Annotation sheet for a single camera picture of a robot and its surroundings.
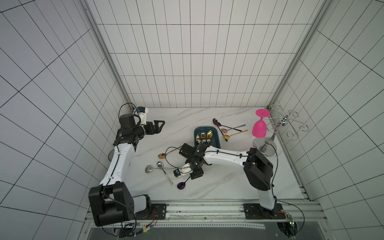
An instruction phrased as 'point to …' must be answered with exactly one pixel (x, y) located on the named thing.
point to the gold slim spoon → (227, 137)
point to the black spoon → (215, 120)
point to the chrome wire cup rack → (267, 146)
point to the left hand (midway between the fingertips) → (157, 124)
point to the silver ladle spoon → (149, 168)
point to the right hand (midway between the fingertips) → (186, 172)
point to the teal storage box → (215, 141)
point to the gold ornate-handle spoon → (198, 137)
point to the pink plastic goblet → (259, 128)
